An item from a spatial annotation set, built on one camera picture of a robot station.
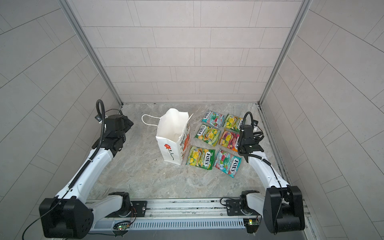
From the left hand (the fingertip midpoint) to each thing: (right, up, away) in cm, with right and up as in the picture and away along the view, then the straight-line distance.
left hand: (124, 119), depth 79 cm
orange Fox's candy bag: (+59, -13, +13) cm, 62 cm away
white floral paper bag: (+23, -10, +17) cm, 30 cm away
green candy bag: (+41, -22, +6) cm, 47 cm away
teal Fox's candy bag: (+51, 0, +26) cm, 57 cm away
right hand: (+69, -8, +7) cm, 70 cm away
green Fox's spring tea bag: (+46, -11, +17) cm, 50 cm away
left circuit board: (+7, -46, -16) cm, 49 cm away
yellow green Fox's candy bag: (+63, -3, +22) cm, 67 cm away
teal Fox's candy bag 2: (+56, -25, +5) cm, 62 cm away
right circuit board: (+64, -48, -11) cm, 81 cm away
